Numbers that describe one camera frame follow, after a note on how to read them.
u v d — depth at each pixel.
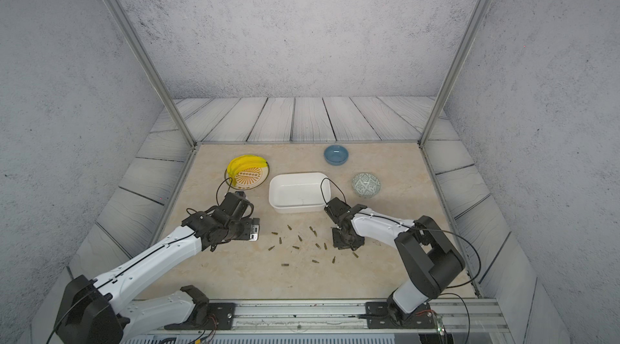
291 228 0.92
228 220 0.62
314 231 0.91
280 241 0.89
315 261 0.85
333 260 0.85
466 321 0.71
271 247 0.88
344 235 0.75
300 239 0.89
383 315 0.74
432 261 0.44
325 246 0.88
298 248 0.87
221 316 0.73
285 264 0.84
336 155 1.15
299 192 1.05
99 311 0.38
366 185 1.04
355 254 0.85
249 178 1.08
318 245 0.89
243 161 1.07
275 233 0.91
